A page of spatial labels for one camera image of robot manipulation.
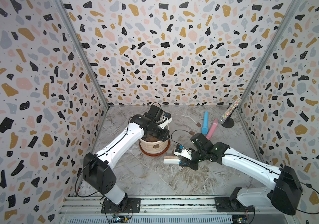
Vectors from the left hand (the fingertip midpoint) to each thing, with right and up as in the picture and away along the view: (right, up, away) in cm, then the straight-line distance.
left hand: (167, 134), depth 79 cm
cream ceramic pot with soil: (-9, -6, +2) cm, 11 cm away
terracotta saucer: (-7, -14, +12) cm, 20 cm away
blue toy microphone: (+28, +1, +23) cm, 36 cm away
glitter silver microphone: (+37, +7, +16) cm, 41 cm away
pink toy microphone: (+33, +1, +25) cm, 42 cm away
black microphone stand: (+48, +6, +30) cm, 57 cm away
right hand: (+8, -15, -3) cm, 17 cm away
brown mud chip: (+25, +4, +31) cm, 40 cm away
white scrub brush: (+2, -13, -6) cm, 14 cm away
